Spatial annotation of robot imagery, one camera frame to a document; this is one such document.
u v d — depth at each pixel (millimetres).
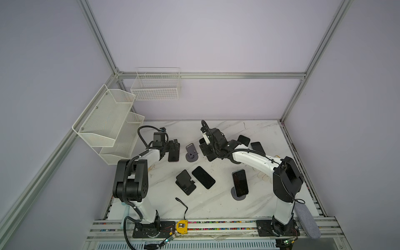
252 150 572
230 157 621
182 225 735
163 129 881
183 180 839
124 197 436
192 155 954
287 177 495
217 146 671
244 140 901
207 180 905
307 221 735
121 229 732
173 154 1010
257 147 1052
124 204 460
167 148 878
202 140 836
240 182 764
